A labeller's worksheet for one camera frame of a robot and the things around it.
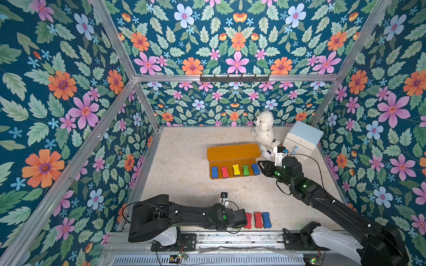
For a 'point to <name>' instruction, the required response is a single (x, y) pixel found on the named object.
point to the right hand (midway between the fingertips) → (259, 161)
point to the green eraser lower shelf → (246, 170)
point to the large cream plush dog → (263, 129)
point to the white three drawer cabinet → (302, 139)
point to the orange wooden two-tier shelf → (226, 155)
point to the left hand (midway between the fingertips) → (230, 221)
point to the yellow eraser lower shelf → (236, 170)
